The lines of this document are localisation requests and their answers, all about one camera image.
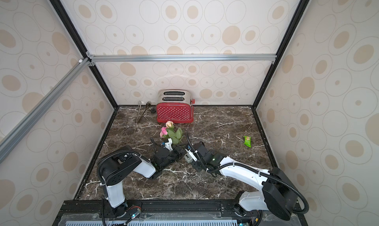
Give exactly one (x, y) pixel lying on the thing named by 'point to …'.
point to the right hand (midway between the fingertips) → (200, 157)
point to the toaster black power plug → (153, 110)
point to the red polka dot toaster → (174, 105)
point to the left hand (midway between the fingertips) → (193, 146)
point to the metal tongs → (148, 104)
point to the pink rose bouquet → (170, 131)
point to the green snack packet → (247, 141)
